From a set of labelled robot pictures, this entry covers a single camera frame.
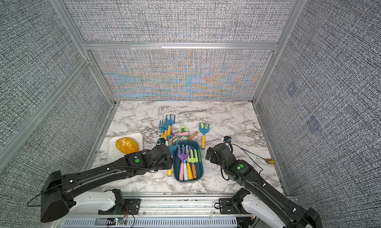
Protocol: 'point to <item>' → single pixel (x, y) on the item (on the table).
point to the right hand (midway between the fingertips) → (213, 149)
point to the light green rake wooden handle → (193, 160)
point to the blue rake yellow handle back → (170, 121)
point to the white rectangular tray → (113, 153)
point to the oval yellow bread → (126, 145)
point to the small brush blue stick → (268, 160)
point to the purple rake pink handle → (182, 156)
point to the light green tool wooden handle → (191, 136)
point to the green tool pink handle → (183, 132)
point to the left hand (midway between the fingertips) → (176, 161)
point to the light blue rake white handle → (185, 170)
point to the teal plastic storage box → (193, 144)
